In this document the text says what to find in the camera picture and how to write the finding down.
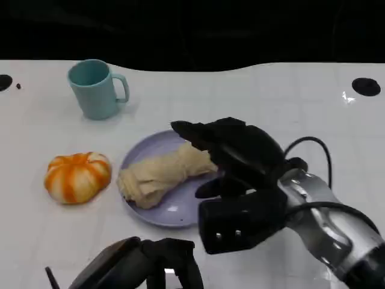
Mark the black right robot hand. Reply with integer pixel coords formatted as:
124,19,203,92
170,116,286,199

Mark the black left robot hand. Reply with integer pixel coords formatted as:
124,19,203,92
67,236,205,289

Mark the lilac plate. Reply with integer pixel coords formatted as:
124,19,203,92
120,129,225,228

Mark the orange and white bread roll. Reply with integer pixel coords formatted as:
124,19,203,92
43,152,112,205

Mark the pale green mug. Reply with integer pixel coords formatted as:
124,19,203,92
67,58,131,120

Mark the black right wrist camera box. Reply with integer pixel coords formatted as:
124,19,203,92
198,187,289,256

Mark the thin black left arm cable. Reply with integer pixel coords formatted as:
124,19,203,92
45,266,62,289

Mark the black looping right arm cable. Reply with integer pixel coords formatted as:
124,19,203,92
283,136,333,190

